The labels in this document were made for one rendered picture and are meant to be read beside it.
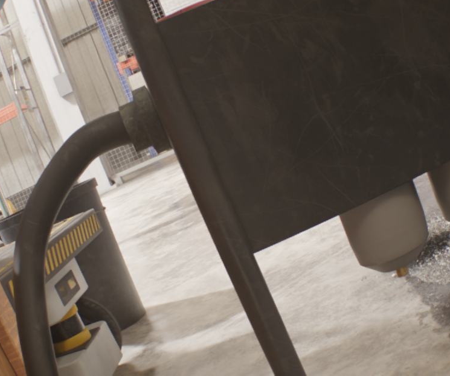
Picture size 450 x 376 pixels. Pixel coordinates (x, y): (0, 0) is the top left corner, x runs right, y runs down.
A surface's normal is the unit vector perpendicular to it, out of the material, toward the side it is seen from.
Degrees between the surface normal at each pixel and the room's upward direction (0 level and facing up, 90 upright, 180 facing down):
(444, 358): 0
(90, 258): 93
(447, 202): 96
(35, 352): 62
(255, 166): 90
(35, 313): 75
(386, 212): 90
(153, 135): 117
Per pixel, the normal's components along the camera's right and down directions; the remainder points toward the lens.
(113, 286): 0.73, -0.20
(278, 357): -0.17, 0.15
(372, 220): -0.37, 0.23
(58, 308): 0.92, -0.39
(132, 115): -0.11, -0.37
